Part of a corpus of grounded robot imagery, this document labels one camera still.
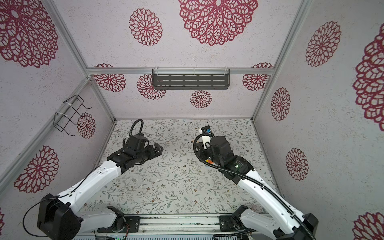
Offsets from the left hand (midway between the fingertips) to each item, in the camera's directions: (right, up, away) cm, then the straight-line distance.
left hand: (157, 153), depth 82 cm
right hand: (+22, +7, -12) cm, 26 cm away
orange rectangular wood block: (+26, 0, -25) cm, 36 cm away
